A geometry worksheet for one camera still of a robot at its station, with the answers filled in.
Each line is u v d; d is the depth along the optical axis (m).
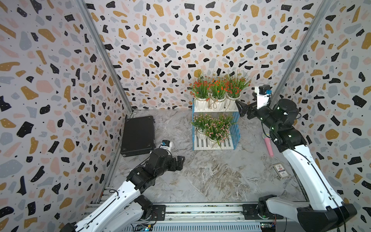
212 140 0.92
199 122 0.90
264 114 0.56
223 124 0.91
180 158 0.68
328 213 0.36
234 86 0.73
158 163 0.55
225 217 0.73
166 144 0.67
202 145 0.98
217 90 0.74
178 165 0.67
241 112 0.60
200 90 0.74
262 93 0.52
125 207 0.48
